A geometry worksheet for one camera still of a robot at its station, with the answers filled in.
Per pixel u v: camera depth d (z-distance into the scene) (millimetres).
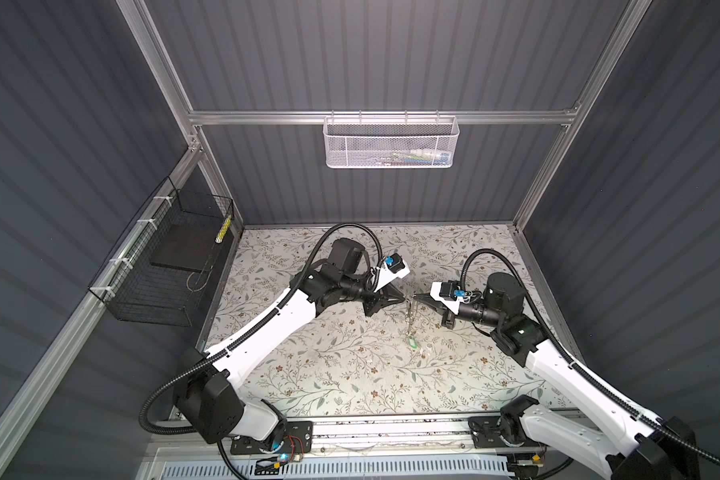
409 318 729
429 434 754
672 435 391
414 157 931
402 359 867
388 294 641
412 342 839
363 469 756
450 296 565
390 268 608
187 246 751
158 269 722
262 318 469
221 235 806
